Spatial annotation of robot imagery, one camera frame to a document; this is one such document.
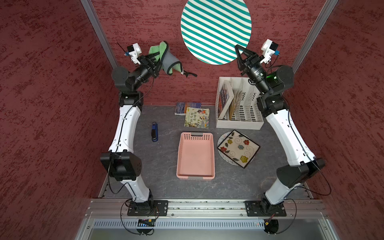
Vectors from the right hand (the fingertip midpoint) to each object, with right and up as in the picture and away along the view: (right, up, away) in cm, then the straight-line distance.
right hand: (230, 50), depth 53 cm
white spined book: (+7, -10, +44) cm, 46 cm away
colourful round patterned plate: (+6, -50, +39) cm, 63 cm away
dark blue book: (-25, -15, +65) cm, 71 cm away
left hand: (-25, 0, +5) cm, 25 cm away
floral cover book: (-12, -24, +58) cm, 64 cm away
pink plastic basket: (-13, -48, +38) cm, 63 cm away
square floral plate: (+16, -44, +42) cm, 63 cm away
